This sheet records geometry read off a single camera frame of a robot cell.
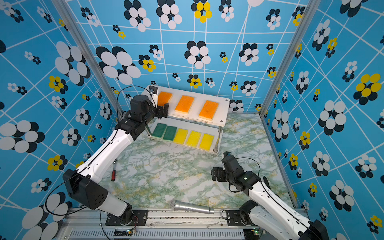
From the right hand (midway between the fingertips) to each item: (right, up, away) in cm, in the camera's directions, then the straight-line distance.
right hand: (219, 172), depth 81 cm
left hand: (-31, +39, -5) cm, 50 cm away
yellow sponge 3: (-6, +15, +15) cm, 22 cm away
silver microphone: (-21, -15, -6) cm, 27 cm away
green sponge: (-37, +23, +18) cm, 47 cm away
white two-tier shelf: (-13, +28, -10) cm, 32 cm away
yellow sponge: (-23, +19, +17) cm, 34 cm away
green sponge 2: (-30, +21, +18) cm, 41 cm away
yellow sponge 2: (-14, +17, +15) cm, 27 cm away
